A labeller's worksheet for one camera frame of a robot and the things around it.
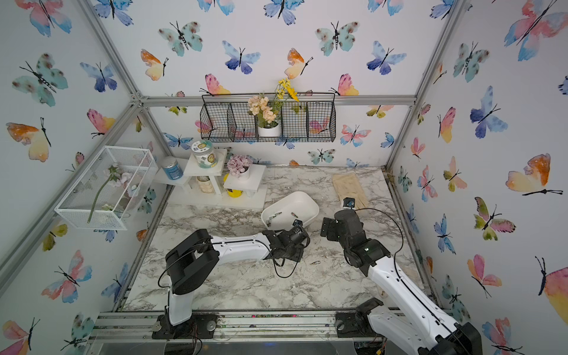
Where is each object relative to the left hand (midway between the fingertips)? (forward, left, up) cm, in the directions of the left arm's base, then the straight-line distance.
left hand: (302, 250), depth 89 cm
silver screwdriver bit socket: (+18, +3, -1) cm, 18 cm away
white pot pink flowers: (+25, +24, +24) cm, 41 cm away
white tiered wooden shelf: (+31, +54, +1) cm, 62 cm away
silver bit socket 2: (-4, -6, -2) cm, 8 cm away
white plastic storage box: (+18, +9, -2) cm, 20 cm away
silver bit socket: (+18, +11, -1) cm, 21 cm away
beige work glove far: (+35, -25, -2) cm, 43 cm away
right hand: (+4, -13, +16) cm, 21 cm away
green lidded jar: (+27, +36, +28) cm, 53 cm away
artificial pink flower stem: (+14, +63, +29) cm, 71 cm away
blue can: (+27, +52, +20) cm, 62 cm away
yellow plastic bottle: (+27, +30, +3) cm, 41 cm away
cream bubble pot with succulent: (+31, +44, +6) cm, 54 cm away
